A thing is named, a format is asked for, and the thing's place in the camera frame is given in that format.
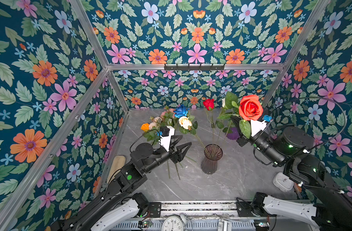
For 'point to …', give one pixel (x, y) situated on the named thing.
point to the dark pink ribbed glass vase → (208, 165)
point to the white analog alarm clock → (174, 223)
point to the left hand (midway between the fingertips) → (187, 141)
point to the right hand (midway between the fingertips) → (238, 111)
